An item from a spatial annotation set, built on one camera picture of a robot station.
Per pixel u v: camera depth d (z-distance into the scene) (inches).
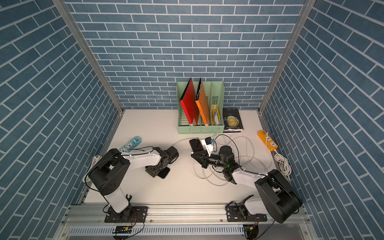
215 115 44.5
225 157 25.7
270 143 38.3
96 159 36.8
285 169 34.2
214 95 43.8
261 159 37.3
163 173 33.3
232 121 43.9
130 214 26.7
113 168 18.6
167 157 27.4
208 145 28.4
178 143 39.1
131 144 38.1
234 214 28.9
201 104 34.6
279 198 16.9
